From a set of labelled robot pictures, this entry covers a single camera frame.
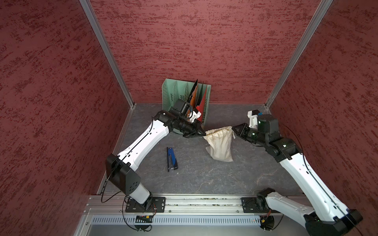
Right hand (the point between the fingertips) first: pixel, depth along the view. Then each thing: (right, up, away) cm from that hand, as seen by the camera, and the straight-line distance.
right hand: (231, 131), depth 71 cm
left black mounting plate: (-37, -39, +3) cm, 54 cm away
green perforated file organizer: (-32, +25, +36) cm, 54 cm away
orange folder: (-19, +15, +13) cm, 28 cm away
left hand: (-14, -3, -1) cm, 14 cm away
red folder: (-15, +13, +7) cm, 21 cm away
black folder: (-17, +30, +20) cm, 39 cm away
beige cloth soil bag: (-5, -7, +3) cm, 9 cm away
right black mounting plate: (+10, -39, +2) cm, 40 cm away
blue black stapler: (-32, -20, +16) cm, 41 cm away
